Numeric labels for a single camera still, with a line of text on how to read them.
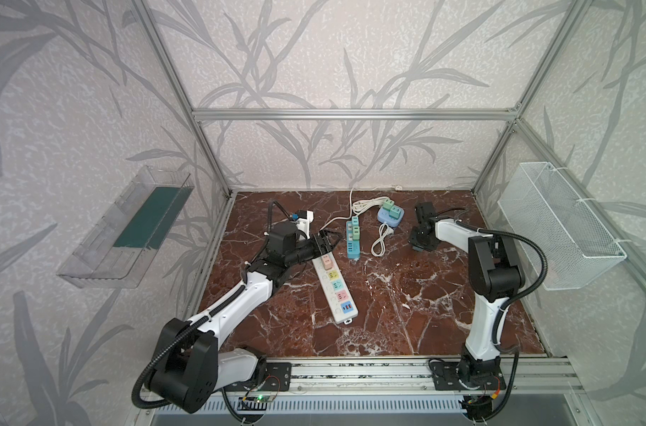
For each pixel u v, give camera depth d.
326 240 0.71
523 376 0.75
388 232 1.05
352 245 0.99
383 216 1.08
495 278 0.54
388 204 1.08
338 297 0.86
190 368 0.40
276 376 0.72
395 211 1.05
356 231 0.99
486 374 0.68
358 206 1.12
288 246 0.61
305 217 0.75
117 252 0.64
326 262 0.90
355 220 1.02
